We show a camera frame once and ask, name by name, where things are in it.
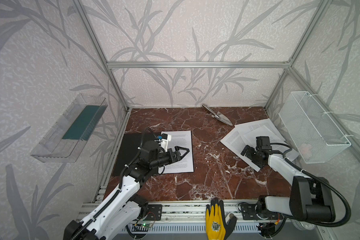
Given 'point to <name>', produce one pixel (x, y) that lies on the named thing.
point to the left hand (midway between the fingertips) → (186, 149)
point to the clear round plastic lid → (302, 225)
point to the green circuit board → (146, 225)
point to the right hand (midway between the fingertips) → (247, 150)
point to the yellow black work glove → (217, 228)
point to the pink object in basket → (306, 150)
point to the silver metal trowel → (218, 115)
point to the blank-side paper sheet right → (262, 131)
